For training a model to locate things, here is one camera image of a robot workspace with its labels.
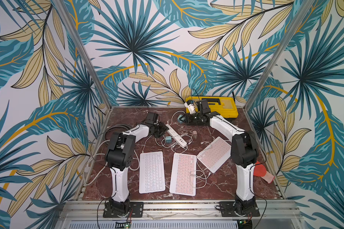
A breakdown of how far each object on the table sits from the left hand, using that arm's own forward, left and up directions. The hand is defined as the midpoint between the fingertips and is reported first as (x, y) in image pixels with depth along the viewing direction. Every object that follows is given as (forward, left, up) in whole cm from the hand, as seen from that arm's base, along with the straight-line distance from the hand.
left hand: (168, 130), depth 98 cm
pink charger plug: (-1, -19, -3) cm, 19 cm away
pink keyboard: (-31, -10, -6) cm, 33 cm away
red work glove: (-25, -56, -4) cm, 62 cm away
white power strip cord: (-34, +46, -7) cm, 58 cm away
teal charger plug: (-6, 0, -4) cm, 7 cm away
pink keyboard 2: (-17, -30, -6) cm, 35 cm away
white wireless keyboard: (-28, +9, -6) cm, 30 cm away
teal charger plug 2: (+2, -7, +9) cm, 11 cm away
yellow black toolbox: (+13, -40, +11) cm, 43 cm away
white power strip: (-6, -9, -4) cm, 12 cm away
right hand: (+5, -9, +8) cm, 13 cm away
